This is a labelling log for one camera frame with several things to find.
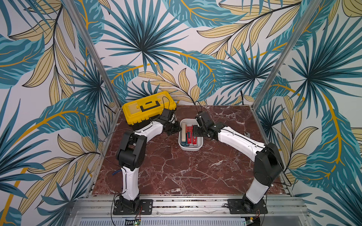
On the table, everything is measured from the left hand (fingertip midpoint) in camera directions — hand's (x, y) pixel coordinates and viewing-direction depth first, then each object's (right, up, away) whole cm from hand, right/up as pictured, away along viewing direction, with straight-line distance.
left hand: (181, 129), depth 96 cm
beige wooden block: (+1, -1, 0) cm, 2 cm away
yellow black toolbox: (-28, +11, -3) cm, 30 cm away
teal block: (+1, -9, -1) cm, 9 cm away
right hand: (+8, 0, -7) cm, 11 cm away
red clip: (+9, -7, -1) cm, 11 cm away
